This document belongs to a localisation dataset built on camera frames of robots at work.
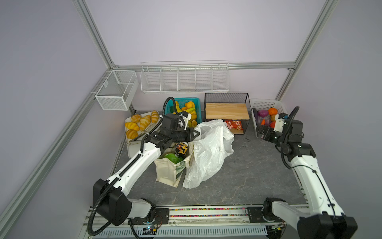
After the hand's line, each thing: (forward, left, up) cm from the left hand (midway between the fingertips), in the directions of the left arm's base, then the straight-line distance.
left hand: (199, 135), depth 74 cm
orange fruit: (+40, +4, -17) cm, 44 cm away
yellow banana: (+35, +4, -17) cm, 39 cm away
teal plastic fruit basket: (+46, +11, -19) cm, 51 cm away
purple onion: (+31, -51, -20) cm, 63 cm away
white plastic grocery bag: (-9, -5, +6) cm, 12 cm away
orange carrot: (+25, -50, -24) cm, 60 cm away
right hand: (+1, -35, -1) cm, 35 cm away
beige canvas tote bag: (-13, +16, -13) cm, 25 cm away
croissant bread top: (+35, +46, -23) cm, 62 cm away
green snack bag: (-6, +14, -11) cm, 19 cm away
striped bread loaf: (+30, +39, -22) cm, 54 cm away
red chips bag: (+22, -28, -21) cm, 41 cm away
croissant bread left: (+28, +48, -24) cm, 60 cm away
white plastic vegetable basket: (+39, -56, -20) cm, 71 cm away
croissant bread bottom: (+20, +46, -22) cm, 54 cm away
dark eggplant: (+31, -45, -22) cm, 59 cm away
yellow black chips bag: (-2, +10, -9) cm, 14 cm away
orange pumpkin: (+33, -59, -21) cm, 71 cm away
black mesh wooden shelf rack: (+29, -26, -11) cm, 41 cm away
